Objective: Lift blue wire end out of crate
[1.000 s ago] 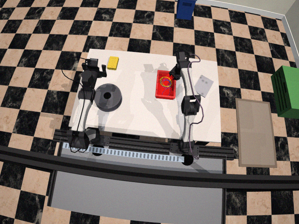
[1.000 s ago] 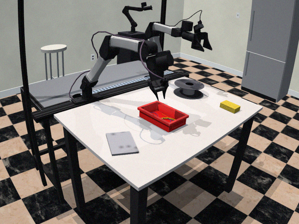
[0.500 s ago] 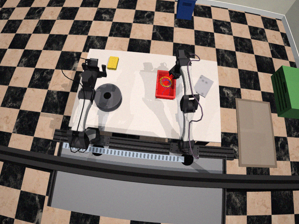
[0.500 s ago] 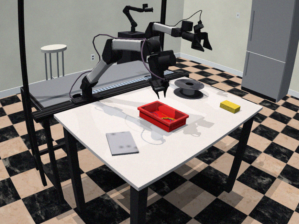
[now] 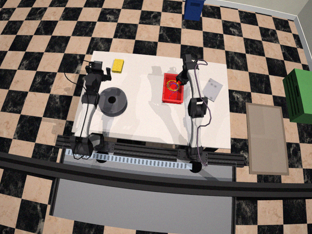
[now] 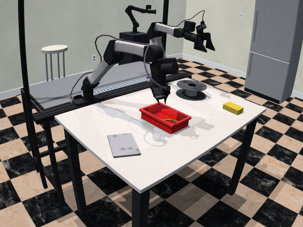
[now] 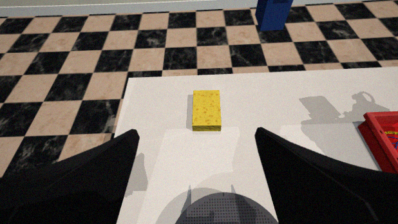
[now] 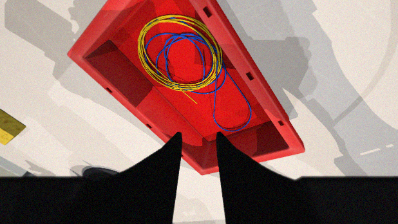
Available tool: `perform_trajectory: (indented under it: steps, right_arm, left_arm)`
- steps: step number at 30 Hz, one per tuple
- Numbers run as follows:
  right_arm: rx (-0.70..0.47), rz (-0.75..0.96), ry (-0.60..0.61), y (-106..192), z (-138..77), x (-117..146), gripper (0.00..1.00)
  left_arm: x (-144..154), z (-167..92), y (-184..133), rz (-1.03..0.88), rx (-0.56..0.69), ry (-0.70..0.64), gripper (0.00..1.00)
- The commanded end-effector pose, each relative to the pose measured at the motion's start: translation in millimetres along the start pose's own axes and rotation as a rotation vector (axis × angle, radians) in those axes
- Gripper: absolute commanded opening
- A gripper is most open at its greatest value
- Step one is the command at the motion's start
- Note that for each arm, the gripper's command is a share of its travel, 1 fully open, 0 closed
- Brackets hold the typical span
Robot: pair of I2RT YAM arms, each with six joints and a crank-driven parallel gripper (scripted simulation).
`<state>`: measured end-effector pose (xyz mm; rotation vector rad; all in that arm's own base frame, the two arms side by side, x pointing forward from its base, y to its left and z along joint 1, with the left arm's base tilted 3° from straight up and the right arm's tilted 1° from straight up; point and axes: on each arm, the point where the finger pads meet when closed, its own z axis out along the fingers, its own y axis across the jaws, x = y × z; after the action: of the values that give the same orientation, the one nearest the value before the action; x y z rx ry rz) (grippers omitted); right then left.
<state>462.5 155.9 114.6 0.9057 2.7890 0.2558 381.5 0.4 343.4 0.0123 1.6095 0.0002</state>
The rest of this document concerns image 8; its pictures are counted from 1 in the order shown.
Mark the blue wire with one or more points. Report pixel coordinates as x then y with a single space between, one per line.
204 42

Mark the yellow wire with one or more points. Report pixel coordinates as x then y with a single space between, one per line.
148 69

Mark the red plastic crate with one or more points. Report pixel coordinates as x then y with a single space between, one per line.
107 51

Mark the yellow sponge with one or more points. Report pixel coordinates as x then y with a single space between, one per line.
9 127

